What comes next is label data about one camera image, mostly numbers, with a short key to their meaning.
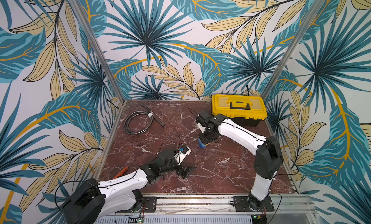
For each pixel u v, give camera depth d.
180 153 0.68
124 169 0.83
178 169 0.70
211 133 0.72
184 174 0.69
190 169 0.69
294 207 0.75
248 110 0.94
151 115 1.07
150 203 0.73
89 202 0.40
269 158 0.47
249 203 0.66
